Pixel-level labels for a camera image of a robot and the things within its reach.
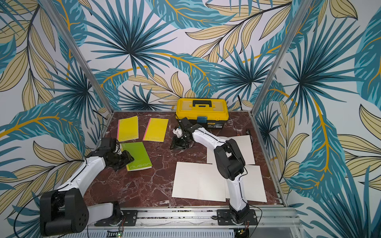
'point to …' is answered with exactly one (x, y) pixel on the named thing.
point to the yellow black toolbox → (211, 113)
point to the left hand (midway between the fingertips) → (131, 161)
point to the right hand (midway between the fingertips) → (171, 148)
